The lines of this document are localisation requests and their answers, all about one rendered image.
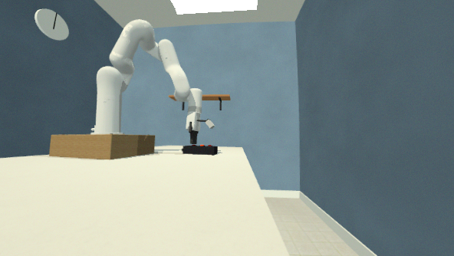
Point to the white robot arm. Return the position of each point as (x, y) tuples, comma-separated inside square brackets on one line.
[(111, 84)]

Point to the black power strip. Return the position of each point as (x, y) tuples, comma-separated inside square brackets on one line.
[(204, 150)]

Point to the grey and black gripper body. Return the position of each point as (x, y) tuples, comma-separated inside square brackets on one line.
[(193, 116)]

